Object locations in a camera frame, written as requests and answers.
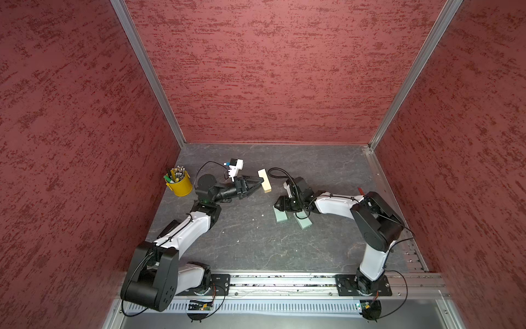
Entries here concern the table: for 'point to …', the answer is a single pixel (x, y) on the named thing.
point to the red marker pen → (361, 191)
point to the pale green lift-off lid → (302, 218)
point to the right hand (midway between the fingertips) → (279, 209)
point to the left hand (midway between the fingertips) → (262, 186)
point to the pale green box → (280, 216)
